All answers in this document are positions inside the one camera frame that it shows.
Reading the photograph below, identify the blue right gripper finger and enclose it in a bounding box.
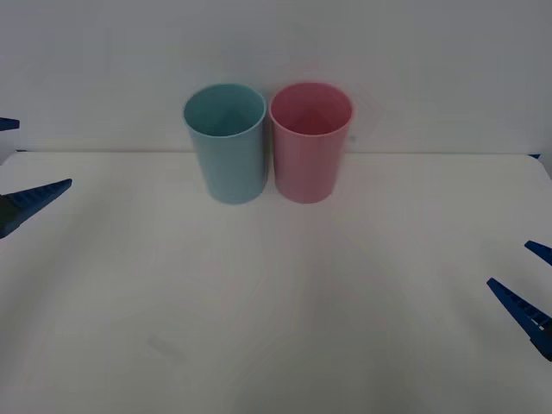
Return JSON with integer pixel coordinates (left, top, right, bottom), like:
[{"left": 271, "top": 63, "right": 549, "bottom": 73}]
[
  {"left": 524, "top": 240, "right": 552, "bottom": 263},
  {"left": 486, "top": 277, "right": 552, "bottom": 362}
]

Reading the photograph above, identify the pale blue plastic bin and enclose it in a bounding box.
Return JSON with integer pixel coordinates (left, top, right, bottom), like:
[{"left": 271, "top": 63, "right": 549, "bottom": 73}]
[{"left": 182, "top": 82, "right": 267, "bottom": 205}]

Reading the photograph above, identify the pink plastic bin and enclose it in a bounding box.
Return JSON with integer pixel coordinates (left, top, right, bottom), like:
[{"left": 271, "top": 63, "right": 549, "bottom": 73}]
[{"left": 267, "top": 81, "right": 355, "bottom": 204}]

